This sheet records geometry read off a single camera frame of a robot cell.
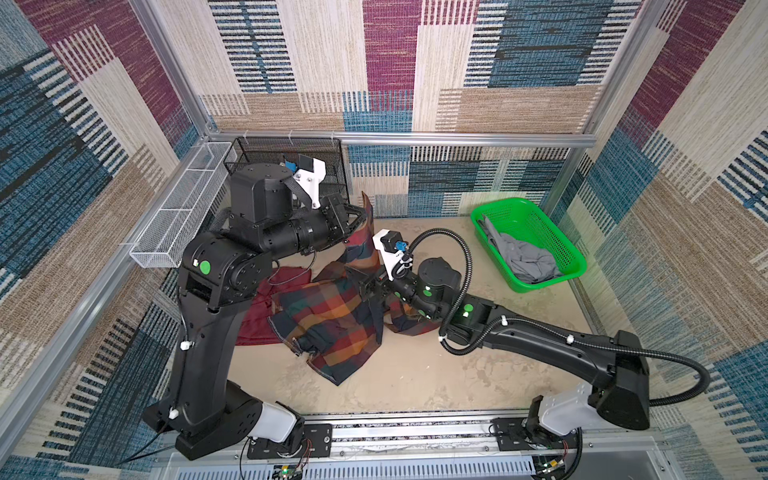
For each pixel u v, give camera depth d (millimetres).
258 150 992
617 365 411
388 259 533
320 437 743
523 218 1176
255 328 918
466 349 494
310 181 469
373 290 561
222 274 317
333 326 885
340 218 432
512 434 734
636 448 719
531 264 972
